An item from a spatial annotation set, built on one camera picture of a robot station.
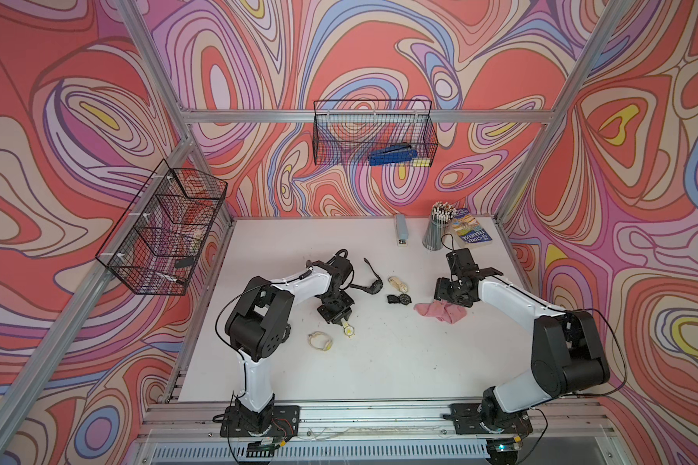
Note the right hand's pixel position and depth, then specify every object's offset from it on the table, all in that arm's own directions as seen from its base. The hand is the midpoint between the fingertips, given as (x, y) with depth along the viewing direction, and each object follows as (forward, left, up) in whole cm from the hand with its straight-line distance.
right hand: (447, 301), depth 91 cm
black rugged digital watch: (+7, +23, 0) cm, 24 cm away
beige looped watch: (+8, +15, -2) cm, 17 cm away
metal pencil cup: (+25, -1, +15) cm, 29 cm away
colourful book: (+34, -17, -2) cm, 38 cm away
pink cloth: (-3, +2, 0) cm, 4 cm away
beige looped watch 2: (-12, +38, -1) cm, 40 cm away
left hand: (-4, +30, -3) cm, 31 cm away
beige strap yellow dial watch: (-7, +32, -2) cm, 33 cm away
